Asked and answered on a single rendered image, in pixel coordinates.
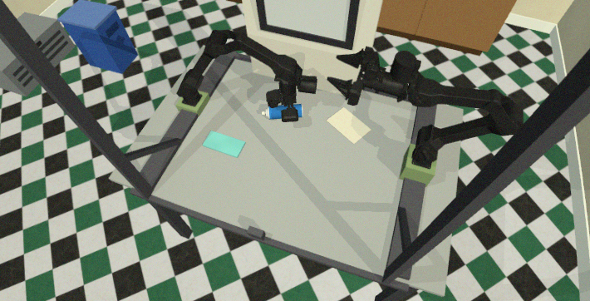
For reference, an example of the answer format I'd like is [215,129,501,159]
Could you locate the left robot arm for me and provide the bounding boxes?
[176,30,317,108]

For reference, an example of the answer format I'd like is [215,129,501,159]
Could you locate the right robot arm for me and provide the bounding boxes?
[362,51,524,169]

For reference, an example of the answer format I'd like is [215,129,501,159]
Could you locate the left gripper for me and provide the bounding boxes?
[279,82,298,122]

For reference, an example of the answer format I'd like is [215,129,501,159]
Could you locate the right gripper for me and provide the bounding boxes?
[327,46,389,106]

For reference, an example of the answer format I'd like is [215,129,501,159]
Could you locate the cream wall panel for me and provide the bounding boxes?
[242,0,383,95]

